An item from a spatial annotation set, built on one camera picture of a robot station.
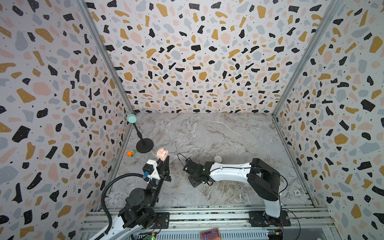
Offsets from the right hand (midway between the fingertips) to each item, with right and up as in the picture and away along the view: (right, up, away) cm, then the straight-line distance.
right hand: (192, 177), depth 86 cm
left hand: (-10, +17, -21) cm, 28 cm away
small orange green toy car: (-40, +12, +8) cm, 43 cm away
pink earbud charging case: (-12, +17, -22) cm, 30 cm away
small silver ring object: (+59, -8, -3) cm, 59 cm away
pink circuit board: (+11, -21, -17) cm, 29 cm away
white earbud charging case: (+15, +8, +9) cm, 20 cm away
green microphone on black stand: (-33, +17, +14) cm, 40 cm away
